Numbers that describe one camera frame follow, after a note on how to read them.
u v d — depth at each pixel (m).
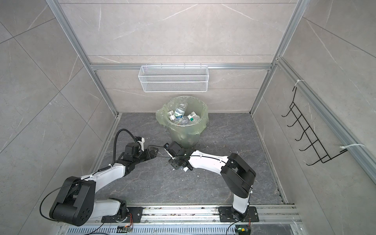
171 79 1.01
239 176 0.48
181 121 0.83
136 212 0.74
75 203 0.42
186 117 0.87
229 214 0.73
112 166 0.58
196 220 0.73
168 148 0.67
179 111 0.93
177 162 0.65
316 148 0.63
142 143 0.82
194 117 0.85
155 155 0.83
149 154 0.80
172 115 0.91
